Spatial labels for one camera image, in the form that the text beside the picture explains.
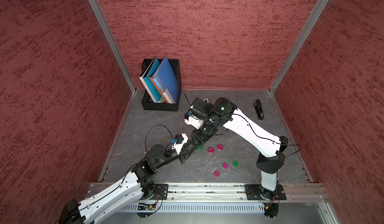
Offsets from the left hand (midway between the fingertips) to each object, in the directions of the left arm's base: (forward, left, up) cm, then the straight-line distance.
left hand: (194, 146), depth 70 cm
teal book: (+39, +29, +10) cm, 50 cm away
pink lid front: (-8, -12, -18) cm, 23 cm away
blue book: (+53, +22, -3) cm, 57 cm away
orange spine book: (+36, +23, -2) cm, 43 cm away
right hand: (-1, -2, +5) cm, 6 cm away
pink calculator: (+46, -8, -18) cm, 50 cm away
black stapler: (+36, -46, -17) cm, 61 cm away
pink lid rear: (-3, -17, -20) cm, 26 cm away
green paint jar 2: (+6, -3, -18) cm, 19 cm away
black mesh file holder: (+41, +36, -17) cm, 57 cm away
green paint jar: (-2, 0, +7) cm, 8 cm away
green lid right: (-2, -23, -19) cm, 30 cm away
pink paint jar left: (+5, -9, -18) cm, 21 cm away
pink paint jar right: (+6, -15, -17) cm, 24 cm away
